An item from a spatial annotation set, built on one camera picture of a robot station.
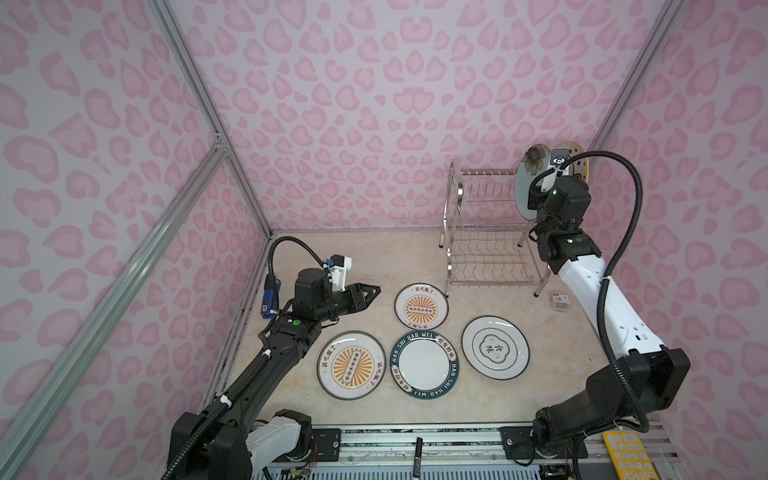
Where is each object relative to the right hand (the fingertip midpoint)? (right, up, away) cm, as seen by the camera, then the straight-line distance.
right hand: (561, 167), depth 70 cm
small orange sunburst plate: (-30, -37, +28) cm, 56 cm away
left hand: (-43, -29, +6) cm, 52 cm away
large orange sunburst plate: (-52, -52, +16) cm, 75 cm away
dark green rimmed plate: (-31, -52, +15) cm, 62 cm away
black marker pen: (-34, -69, +1) cm, 77 cm away
